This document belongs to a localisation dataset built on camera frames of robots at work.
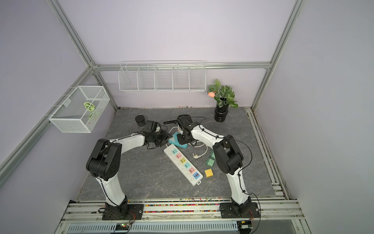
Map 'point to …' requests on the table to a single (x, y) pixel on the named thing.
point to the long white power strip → (191, 174)
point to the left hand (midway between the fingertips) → (172, 138)
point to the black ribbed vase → (220, 113)
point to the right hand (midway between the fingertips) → (181, 139)
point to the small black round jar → (140, 120)
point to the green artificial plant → (224, 95)
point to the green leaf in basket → (90, 107)
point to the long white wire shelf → (162, 76)
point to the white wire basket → (81, 109)
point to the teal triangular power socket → (174, 140)
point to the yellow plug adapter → (209, 172)
